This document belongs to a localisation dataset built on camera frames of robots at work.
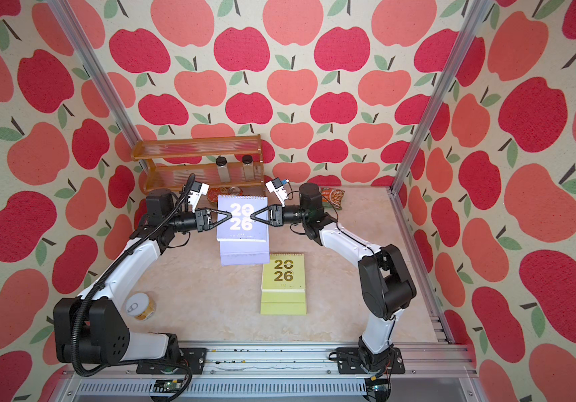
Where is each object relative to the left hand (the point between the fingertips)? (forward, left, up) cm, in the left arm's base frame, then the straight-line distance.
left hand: (230, 222), depth 74 cm
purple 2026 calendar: (-3, -4, -4) cm, 6 cm away
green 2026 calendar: (-12, -16, -23) cm, 30 cm away
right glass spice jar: (+32, -2, -6) cm, 33 cm away
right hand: (+1, -6, -1) cm, 7 cm away
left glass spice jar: (+31, +9, -2) cm, 32 cm away
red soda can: (+30, +5, -16) cm, 34 cm away
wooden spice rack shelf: (+46, +37, -15) cm, 61 cm away
